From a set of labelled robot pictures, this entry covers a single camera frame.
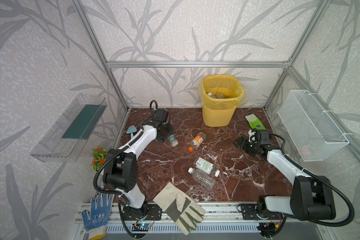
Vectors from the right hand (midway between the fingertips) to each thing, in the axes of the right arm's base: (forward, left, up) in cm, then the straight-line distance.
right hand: (238, 140), depth 90 cm
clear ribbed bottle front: (-20, +25, -4) cm, 32 cm away
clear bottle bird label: (-3, +39, +3) cm, 39 cm away
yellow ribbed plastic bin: (+20, +11, +2) cm, 23 cm away
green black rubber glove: (+21, -19, -10) cm, 30 cm away
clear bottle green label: (-14, +20, -6) cm, 25 cm away
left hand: (+6, +39, +6) cm, 40 cm away
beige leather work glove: (-37, +31, -7) cm, 49 cm away
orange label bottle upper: (+3, +24, -5) cm, 25 cm away
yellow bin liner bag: (+39, +6, +9) cm, 41 cm away
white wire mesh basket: (-13, -24, +25) cm, 37 cm away
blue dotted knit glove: (-35, +76, -8) cm, 84 cm away
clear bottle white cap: (+32, +8, +8) cm, 34 cm away
